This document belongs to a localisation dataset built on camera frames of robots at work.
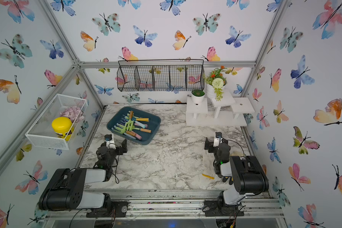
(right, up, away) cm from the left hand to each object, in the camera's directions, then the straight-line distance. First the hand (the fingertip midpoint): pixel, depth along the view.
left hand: (119, 138), depth 90 cm
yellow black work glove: (+67, -23, -8) cm, 71 cm away
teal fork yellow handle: (+9, +12, +18) cm, 23 cm away
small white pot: (+50, +28, +6) cm, 57 cm away
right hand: (+61, +1, +1) cm, 61 cm away
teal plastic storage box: (+18, +8, +18) cm, 27 cm away
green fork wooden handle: (+2, +7, +14) cm, 16 cm away
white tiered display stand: (+76, +18, +27) cm, 82 cm away
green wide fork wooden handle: (+2, +10, +17) cm, 20 cm away
